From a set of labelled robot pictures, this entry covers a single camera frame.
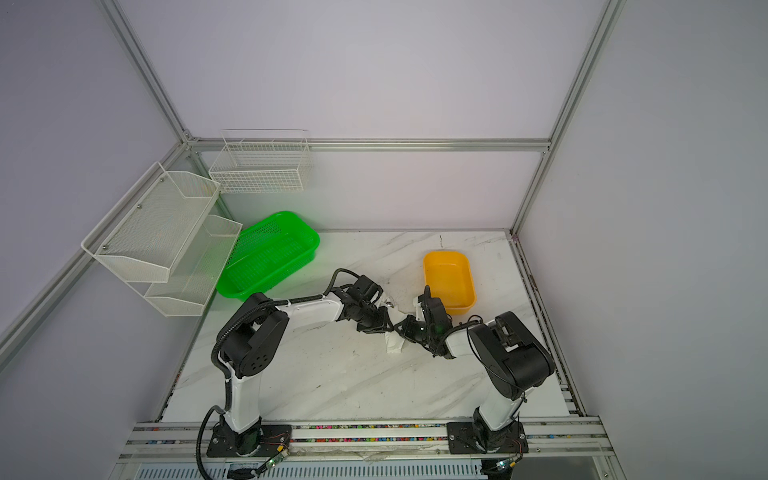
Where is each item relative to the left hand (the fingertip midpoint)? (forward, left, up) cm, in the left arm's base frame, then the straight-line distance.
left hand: (390, 330), depth 91 cm
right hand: (+1, -1, 0) cm, 1 cm away
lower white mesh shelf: (+15, +62, +9) cm, 64 cm away
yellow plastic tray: (+22, -22, -2) cm, 31 cm away
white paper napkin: (-3, -1, -1) cm, 4 cm away
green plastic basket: (+34, +48, -2) cm, 59 cm away
